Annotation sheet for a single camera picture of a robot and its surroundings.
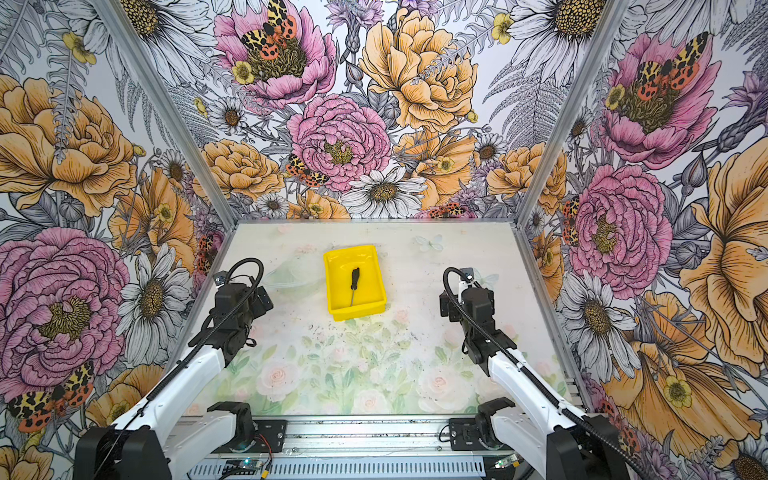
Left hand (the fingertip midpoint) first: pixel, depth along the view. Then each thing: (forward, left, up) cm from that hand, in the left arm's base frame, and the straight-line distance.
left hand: (248, 305), depth 86 cm
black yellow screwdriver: (+17, -28, -10) cm, 34 cm away
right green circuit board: (-36, -67, -11) cm, 77 cm away
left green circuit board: (-36, -5, -11) cm, 38 cm away
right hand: (+1, -60, +1) cm, 60 cm away
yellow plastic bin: (+9, -33, -11) cm, 36 cm away
